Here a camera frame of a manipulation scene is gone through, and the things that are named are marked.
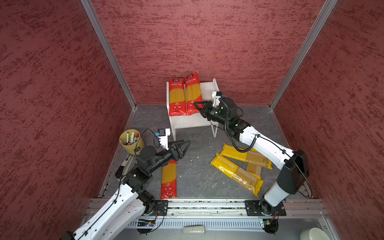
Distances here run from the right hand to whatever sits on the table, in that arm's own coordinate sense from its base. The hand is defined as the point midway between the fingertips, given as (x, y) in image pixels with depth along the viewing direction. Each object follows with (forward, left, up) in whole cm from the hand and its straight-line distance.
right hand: (191, 106), depth 72 cm
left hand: (-17, +2, -8) cm, 19 cm away
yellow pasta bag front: (-21, -23, -34) cm, 46 cm away
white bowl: (-50, -51, -28) cm, 77 cm away
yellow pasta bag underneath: (-20, -36, -34) cm, 54 cm away
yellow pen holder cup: (-3, +37, -25) cm, 45 cm away
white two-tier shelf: (-6, -2, -4) cm, 7 cm away
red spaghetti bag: (-25, +14, -33) cm, 44 cm away
